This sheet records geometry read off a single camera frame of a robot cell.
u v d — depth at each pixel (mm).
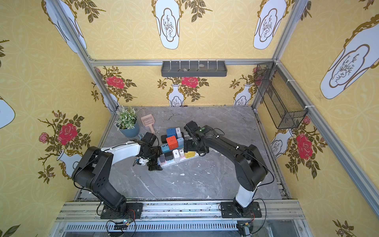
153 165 817
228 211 733
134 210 733
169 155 861
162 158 873
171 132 946
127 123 924
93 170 468
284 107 737
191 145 765
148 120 1131
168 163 878
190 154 875
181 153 884
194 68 926
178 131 974
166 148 941
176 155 855
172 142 906
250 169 455
